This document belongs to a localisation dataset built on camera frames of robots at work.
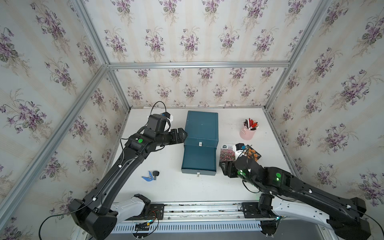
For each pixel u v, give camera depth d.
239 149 0.61
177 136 0.62
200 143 0.78
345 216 0.41
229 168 0.62
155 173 0.83
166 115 0.64
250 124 0.98
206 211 0.75
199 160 0.78
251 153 0.95
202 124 0.82
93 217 0.36
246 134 0.96
